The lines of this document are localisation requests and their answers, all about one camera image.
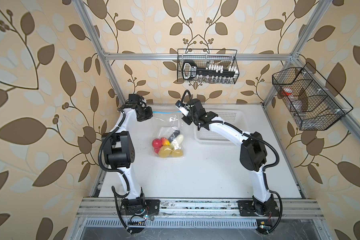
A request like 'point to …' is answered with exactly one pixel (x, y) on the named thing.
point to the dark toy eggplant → (175, 134)
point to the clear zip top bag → (168, 134)
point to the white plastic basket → (236, 118)
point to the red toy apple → (157, 143)
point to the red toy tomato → (157, 150)
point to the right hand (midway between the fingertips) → (184, 112)
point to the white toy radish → (176, 142)
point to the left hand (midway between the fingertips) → (151, 112)
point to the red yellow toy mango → (165, 141)
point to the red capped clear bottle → (287, 91)
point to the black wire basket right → (311, 107)
